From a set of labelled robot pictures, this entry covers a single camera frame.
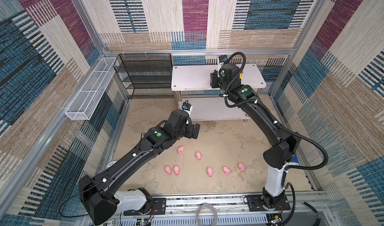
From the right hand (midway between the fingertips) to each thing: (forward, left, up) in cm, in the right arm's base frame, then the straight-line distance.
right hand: (216, 75), depth 78 cm
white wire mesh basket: (-14, +63, -3) cm, 65 cm away
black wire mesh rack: (+27, +45, -19) cm, 56 cm away
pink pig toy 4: (-35, +22, -36) cm, 55 cm away
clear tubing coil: (-55, +3, -38) cm, 67 cm away
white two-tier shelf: (-4, +13, -3) cm, 14 cm away
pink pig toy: (-23, +21, -36) cm, 47 cm away
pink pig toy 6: (-36, -5, -36) cm, 51 cm away
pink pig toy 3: (-35, +27, -36) cm, 57 cm away
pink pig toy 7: (-35, -13, -36) cm, 52 cm away
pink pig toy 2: (-27, +10, -36) cm, 46 cm away
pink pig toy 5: (-37, +4, -36) cm, 52 cm away
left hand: (-21, +13, -11) cm, 27 cm away
